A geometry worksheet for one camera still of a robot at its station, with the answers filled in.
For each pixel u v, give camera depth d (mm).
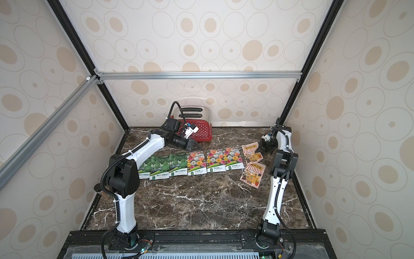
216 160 1027
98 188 814
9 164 515
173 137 754
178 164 998
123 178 524
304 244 729
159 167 993
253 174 950
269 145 935
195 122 1070
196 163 1005
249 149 1066
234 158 1029
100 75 903
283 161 707
